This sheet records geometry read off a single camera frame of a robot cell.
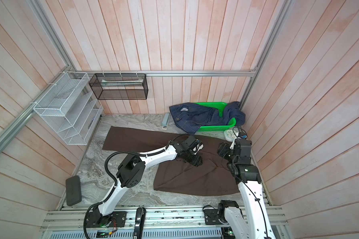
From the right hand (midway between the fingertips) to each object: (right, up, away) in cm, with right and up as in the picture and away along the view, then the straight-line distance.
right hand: (223, 145), depth 76 cm
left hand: (-11, -13, +13) cm, 22 cm away
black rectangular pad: (-81, -26, +4) cm, 85 cm away
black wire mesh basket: (-66, +40, +31) cm, 83 cm away
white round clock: (+13, +4, +28) cm, 31 cm away
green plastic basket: (+10, +26, +39) cm, 49 cm away
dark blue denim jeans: (-13, +18, +35) cm, 42 cm away
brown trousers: (-2, -19, +10) cm, 22 cm away
